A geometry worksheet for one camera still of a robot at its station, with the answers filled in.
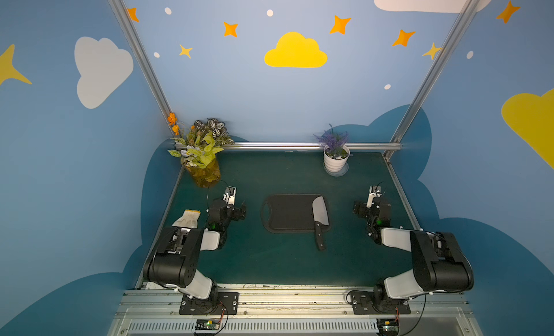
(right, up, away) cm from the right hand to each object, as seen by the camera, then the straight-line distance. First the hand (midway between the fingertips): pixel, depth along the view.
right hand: (371, 199), depth 95 cm
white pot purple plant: (-13, +22, +12) cm, 28 cm away
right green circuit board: (-5, -41, -23) cm, 47 cm away
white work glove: (-82, -9, 0) cm, 83 cm away
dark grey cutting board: (-36, -7, +4) cm, 37 cm away
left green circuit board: (-66, -40, -23) cm, 81 cm away
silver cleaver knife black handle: (-23, -7, +4) cm, 24 cm away
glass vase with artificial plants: (-78, +26, +3) cm, 83 cm away
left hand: (-62, +1, -1) cm, 62 cm away
